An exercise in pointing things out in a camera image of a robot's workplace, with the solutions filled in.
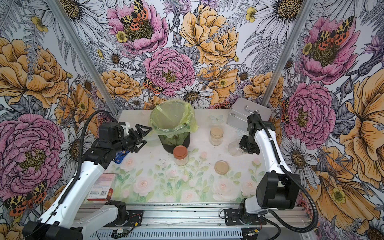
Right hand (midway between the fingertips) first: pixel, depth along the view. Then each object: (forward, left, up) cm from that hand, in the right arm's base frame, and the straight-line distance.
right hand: (245, 152), depth 79 cm
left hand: (+4, +48, +10) cm, 49 cm away
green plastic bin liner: (+23, +39, +4) cm, 45 cm away
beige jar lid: (0, +10, -16) cm, 19 cm away
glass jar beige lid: (0, +6, +3) cm, 7 cm away
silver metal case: (+33, -5, -1) cm, 34 cm away
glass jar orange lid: (+4, +34, -5) cm, 35 cm away
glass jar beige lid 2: (+16, +13, -7) cm, 21 cm away
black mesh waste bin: (+14, +43, -10) cm, 46 cm away
